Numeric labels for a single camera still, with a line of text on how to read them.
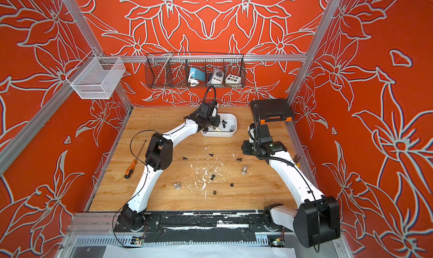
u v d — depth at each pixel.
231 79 0.94
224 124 1.08
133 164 0.90
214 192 0.81
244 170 0.87
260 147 0.60
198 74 0.88
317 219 0.38
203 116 0.81
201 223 0.74
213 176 0.87
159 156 0.62
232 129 1.04
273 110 1.11
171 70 0.98
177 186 0.81
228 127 1.07
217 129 1.06
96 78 0.91
